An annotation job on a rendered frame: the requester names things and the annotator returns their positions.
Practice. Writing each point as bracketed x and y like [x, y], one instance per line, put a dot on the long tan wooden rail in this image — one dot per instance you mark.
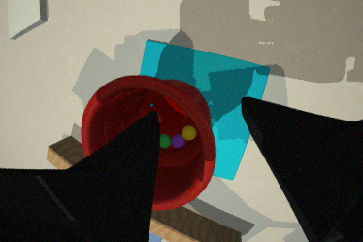
[175, 225]

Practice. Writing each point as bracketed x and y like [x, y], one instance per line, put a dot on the dark red cup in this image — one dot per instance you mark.
[183, 172]

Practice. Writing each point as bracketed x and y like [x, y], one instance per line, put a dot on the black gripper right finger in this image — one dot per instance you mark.
[317, 161]

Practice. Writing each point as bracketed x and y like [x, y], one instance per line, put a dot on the yellow marble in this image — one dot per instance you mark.
[188, 132]

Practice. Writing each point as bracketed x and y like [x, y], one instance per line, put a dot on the purple marble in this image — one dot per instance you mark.
[178, 141]

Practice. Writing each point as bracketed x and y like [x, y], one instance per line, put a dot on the green marble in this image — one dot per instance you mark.
[165, 140]

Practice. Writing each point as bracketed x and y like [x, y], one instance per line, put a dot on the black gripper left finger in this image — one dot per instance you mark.
[106, 197]

